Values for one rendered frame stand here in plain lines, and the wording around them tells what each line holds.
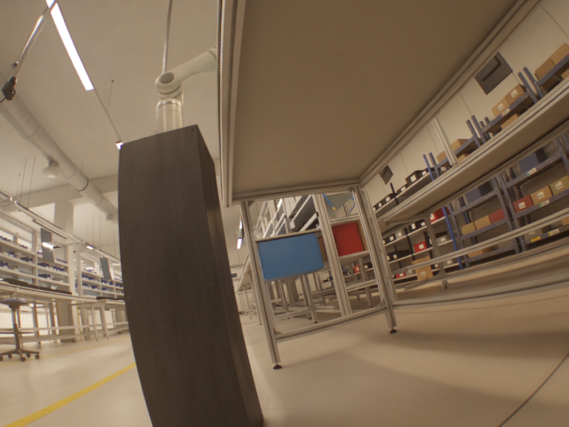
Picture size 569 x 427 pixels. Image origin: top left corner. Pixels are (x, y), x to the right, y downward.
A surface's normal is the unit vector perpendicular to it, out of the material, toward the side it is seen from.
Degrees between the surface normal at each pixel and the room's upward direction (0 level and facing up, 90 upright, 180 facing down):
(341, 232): 90
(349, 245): 90
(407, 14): 180
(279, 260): 90
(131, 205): 90
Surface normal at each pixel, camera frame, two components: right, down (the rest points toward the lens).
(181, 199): 0.02, -0.29
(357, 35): 0.21, 0.94
